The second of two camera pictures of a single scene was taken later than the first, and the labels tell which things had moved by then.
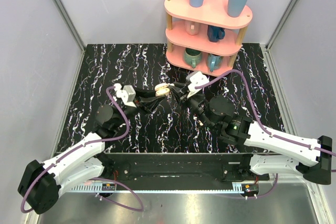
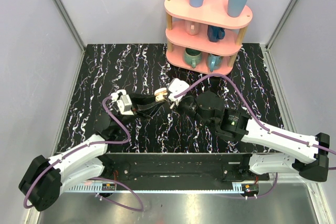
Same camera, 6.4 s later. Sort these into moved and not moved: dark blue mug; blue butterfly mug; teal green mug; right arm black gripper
Moved: right arm black gripper
Not moved: teal green mug; dark blue mug; blue butterfly mug
